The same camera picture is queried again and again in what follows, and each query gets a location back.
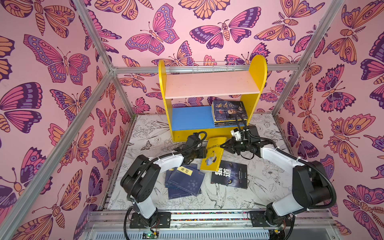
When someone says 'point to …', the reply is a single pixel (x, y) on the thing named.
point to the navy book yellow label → (189, 181)
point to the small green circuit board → (149, 235)
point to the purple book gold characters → (226, 111)
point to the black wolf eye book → (231, 174)
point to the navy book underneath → (175, 193)
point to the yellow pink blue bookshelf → (189, 98)
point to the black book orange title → (230, 124)
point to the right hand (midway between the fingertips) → (221, 144)
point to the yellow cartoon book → (211, 159)
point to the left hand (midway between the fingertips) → (206, 149)
